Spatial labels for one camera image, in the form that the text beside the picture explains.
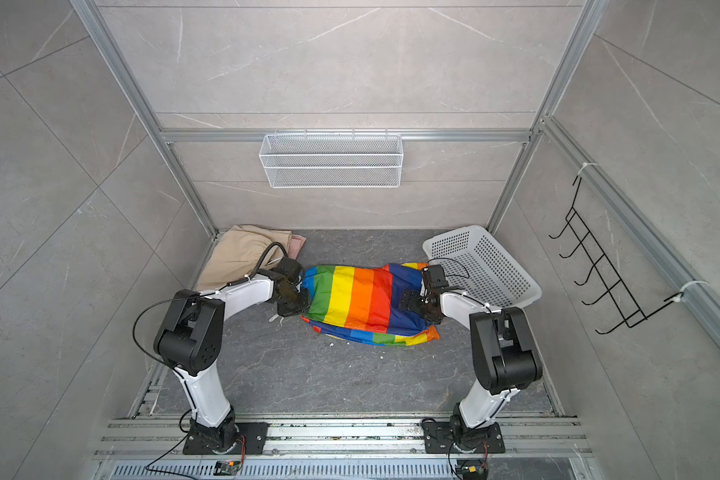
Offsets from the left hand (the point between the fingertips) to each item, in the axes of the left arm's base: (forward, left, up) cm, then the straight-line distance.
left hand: (309, 303), depth 96 cm
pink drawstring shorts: (+26, +7, +1) cm, 27 cm away
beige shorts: (+17, +24, +7) cm, 30 cm away
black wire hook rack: (-19, -70, +31) cm, 79 cm away
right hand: (-2, -34, 0) cm, 34 cm away
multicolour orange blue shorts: (-1, -17, +1) cm, 17 cm away
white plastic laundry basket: (+16, -61, -2) cm, 63 cm away
